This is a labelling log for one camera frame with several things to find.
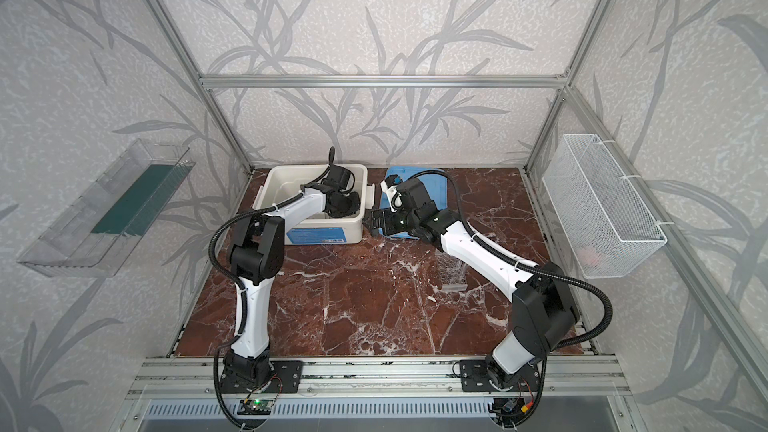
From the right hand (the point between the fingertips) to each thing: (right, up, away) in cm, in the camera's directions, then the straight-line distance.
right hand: (378, 208), depth 82 cm
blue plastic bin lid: (+6, -6, -8) cm, 12 cm away
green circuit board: (-29, -48, -10) cm, 57 cm away
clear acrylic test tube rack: (+22, -20, +9) cm, 31 cm away
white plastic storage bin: (-35, +8, +20) cm, 41 cm away
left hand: (-7, +3, +22) cm, 23 cm away
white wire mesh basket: (+49, -3, -21) cm, 53 cm away
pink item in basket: (+53, -11, -9) cm, 55 cm away
